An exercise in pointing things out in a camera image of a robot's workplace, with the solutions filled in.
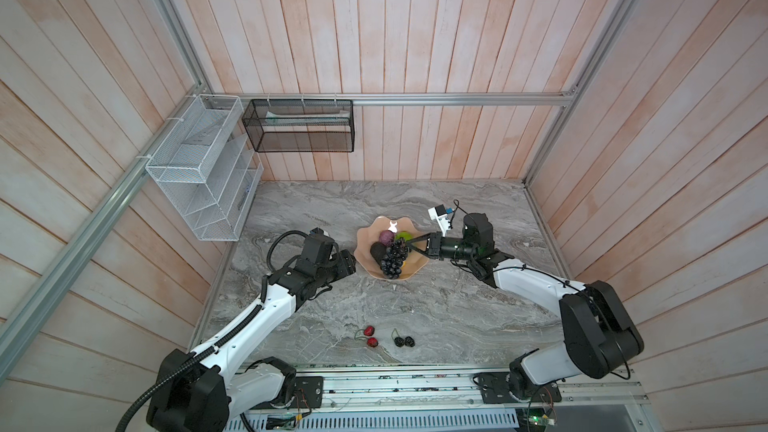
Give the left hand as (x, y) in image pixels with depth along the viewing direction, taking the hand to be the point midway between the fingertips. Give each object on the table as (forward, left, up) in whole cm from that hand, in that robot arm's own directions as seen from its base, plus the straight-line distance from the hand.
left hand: (347, 268), depth 83 cm
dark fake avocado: (+9, -9, -6) cm, 14 cm away
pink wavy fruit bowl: (+17, -6, -8) cm, 20 cm away
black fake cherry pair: (-17, -15, -10) cm, 25 cm away
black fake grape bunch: (+3, -13, -2) cm, 13 cm away
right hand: (+4, -17, +7) cm, 18 cm away
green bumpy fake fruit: (+15, -18, -5) cm, 24 cm away
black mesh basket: (+50, +19, +13) cm, 55 cm away
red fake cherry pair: (-14, -6, -10) cm, 19 cm away
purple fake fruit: (+15, -11, -6) cm, 20 cm away
